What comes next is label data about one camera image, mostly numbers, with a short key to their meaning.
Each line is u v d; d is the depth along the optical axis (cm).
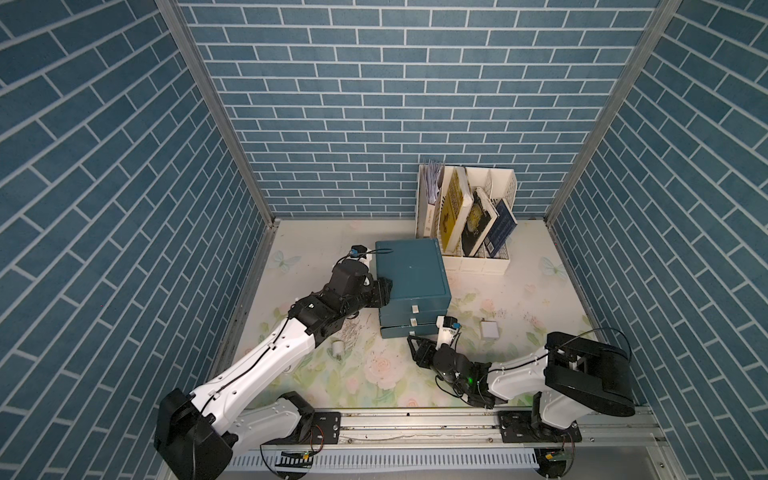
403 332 86
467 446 72
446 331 77
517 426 74
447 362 64
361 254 67
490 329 92
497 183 105
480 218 99
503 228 101
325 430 74
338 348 85
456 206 99
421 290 75
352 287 56
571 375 46
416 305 75
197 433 37
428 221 87
